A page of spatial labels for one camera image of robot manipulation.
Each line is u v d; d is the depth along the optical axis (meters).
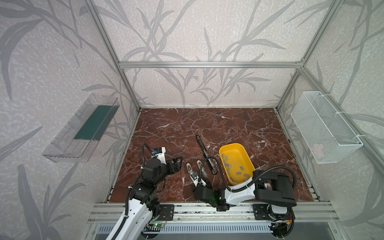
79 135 0.66
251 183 0.48
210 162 0.87
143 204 0.53
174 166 0.71
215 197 0.64
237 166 0.89
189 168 0.85
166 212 0.74
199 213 0.75
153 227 0.71
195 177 0.72
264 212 0.72
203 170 0.86
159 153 0.70
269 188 0.49
